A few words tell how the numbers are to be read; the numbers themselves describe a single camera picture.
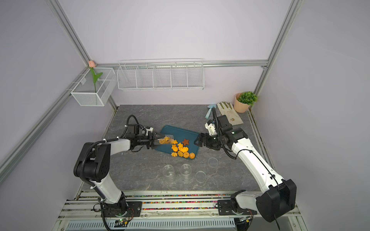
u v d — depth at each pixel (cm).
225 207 74
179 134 106
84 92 86
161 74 105
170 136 92
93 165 49
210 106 120
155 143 87
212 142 67
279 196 38
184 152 92
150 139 83
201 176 85
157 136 85
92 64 89
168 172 85
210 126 72
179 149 94
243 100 108
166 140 92
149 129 91
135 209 74
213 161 90
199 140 69
